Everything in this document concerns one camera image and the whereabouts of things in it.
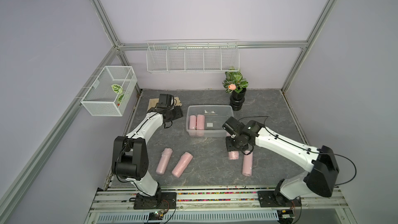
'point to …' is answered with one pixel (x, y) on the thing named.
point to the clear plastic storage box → (207, 121)
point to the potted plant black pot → (237, 99)
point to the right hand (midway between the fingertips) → (229, 147)
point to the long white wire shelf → (192, 55)
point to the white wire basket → (110, 94)
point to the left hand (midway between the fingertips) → (180, 113)
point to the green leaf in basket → (117, 88)
